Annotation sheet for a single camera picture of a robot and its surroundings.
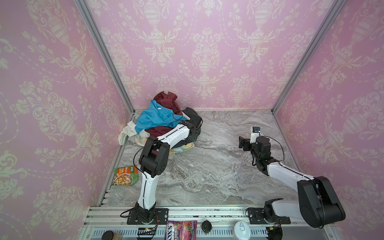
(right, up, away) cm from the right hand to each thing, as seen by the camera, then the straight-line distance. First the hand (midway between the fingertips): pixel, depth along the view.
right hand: (248, 136), depth 89 cm
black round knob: (-27, -36, -27) cm, 52 cm away
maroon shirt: (-50, +23, +17) cm, 58 cm away
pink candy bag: (-37, -42, -21) cm, 60 cm away
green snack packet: (-72, -23, -4) cm, 75 cm away
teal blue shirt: (-56, +13, +6) cm, 58 cm away
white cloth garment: (-78, +3, +17) cm, 80 cm away
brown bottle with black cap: (-67, -39, -28) cm, 82 cm away
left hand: (-35, -1, +9) cm, 36 cm away
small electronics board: (-56, -46, -16) cm, 74 cm away
